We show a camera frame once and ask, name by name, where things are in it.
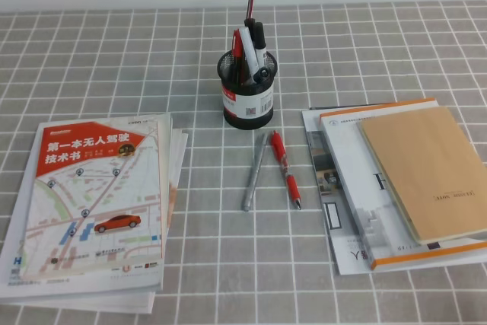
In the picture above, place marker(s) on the red retractable pen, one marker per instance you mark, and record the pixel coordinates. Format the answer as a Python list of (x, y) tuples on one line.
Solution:
[(282, 158)]

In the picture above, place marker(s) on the white book orange edges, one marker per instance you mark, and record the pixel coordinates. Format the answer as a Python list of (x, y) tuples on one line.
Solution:
[(381, 226)]

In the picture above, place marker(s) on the silver grey pen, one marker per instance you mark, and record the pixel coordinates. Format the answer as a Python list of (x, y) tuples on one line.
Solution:
[(254, 173)]

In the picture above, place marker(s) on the white booklet under map book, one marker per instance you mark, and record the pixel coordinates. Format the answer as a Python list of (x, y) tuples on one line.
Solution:
[(126, 289)]

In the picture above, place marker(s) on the thin red black pencil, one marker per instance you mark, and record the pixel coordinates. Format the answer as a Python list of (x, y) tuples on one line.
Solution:
[(249, 9)]

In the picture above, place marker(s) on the tan kraft notebook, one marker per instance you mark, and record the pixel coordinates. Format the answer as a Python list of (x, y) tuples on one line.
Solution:
[(436, 176)]

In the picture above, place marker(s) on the orange map cover book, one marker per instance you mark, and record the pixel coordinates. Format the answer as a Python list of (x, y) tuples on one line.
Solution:
[(100, 196)]

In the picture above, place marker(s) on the white magazine under books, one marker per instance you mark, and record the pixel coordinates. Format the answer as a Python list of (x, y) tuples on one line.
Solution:
[(343, 234)]

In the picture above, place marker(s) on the white marker black cap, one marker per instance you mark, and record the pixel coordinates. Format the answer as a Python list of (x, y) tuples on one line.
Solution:
[(249, 50)]

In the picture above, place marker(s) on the black mesh pen holder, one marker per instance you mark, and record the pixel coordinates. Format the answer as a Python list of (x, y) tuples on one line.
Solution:
[(246, 107)]

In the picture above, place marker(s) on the small black pen cap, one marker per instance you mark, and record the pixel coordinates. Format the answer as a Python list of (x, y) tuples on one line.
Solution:
[(261, 75)]

